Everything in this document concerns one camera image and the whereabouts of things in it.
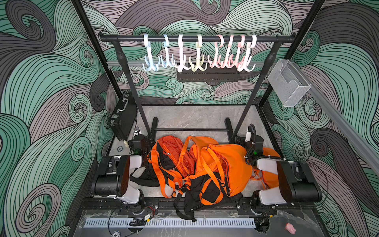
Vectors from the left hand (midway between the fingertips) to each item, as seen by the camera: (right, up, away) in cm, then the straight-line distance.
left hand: (140, 136), depth 93 cm
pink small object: (+77, -38, -27) cm, 91 cm away
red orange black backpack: (+20, -16, -8) cm, 27 cm away
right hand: (+67, 0, -1) cm, 67 cm away
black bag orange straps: (+37, -26, -19) cm, 49 cm away
